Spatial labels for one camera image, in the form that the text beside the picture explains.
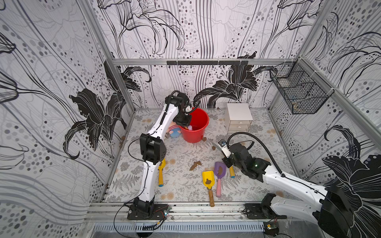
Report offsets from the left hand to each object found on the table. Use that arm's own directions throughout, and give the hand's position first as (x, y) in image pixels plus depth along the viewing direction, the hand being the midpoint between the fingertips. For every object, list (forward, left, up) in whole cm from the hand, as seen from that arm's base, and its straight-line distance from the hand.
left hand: (185, 126), depth 90 cm
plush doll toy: (+1, +8, -8) cm, 11 cm away
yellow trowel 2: (-24, -28, -11) cm, 39 cm away
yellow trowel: (-22, +14, -15) cm, 30 cm away
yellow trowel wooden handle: (-26, -15, -13) cm, 33 cm away
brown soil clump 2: (0, -13, -14) cm, 19 cm away
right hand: (-15, -23, -2) cm, 27 cm away
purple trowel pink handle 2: (-22, -22, -13) cm, 33 cm away
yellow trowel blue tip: (-3, -1, +3) cm, 5 cm away
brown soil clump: (-20, -6, -13) cm, 24 cm away
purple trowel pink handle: (-4, -3, +5) cm, 7 cm away
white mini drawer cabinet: (+9, -34, 0) cm, 35 cm away
